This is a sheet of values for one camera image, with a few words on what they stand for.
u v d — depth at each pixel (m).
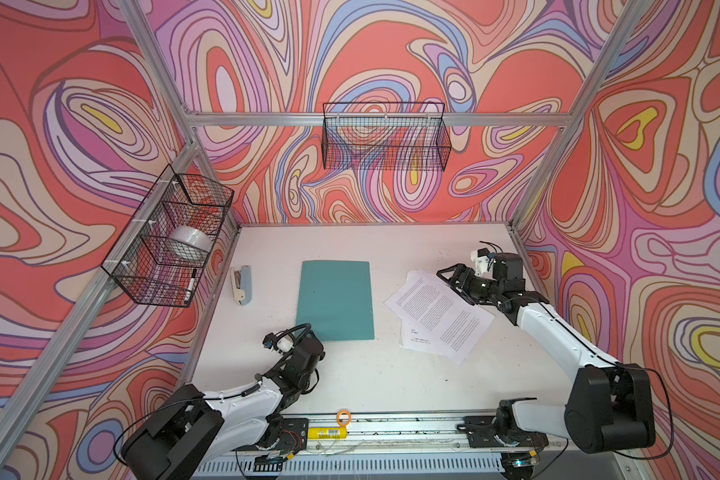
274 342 0.75
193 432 0.42
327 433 0.72
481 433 0.74
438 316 0.94
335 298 0.99
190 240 0.72
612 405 0.46
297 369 0.66
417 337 0.91
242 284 0.99
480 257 0.79
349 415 0.76
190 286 0.71
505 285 0.65
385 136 0.97
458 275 0.76
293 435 0.72
